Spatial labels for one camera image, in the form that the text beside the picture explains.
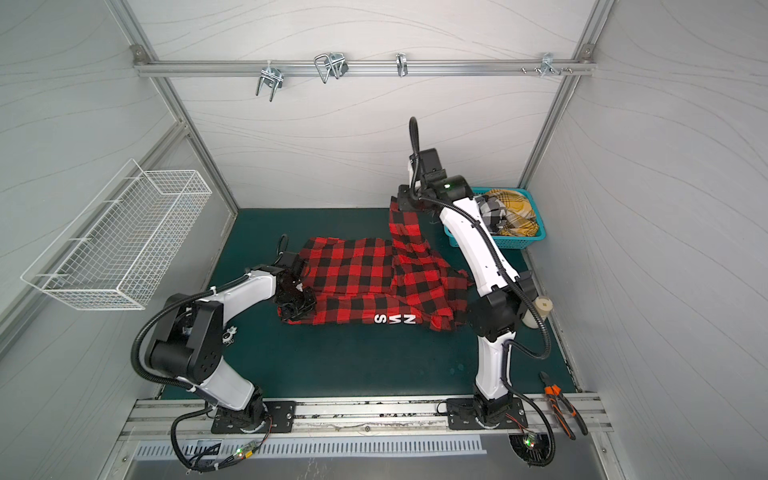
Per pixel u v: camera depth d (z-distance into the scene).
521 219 1.04
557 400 0.75
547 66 0.77
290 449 0.70
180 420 0.64
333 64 0.76
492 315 0.49
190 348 0.46
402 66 0.78
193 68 0.78
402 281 0.96
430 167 0.61
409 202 0.73
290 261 0.77
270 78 0.79
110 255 0.66
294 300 0.78
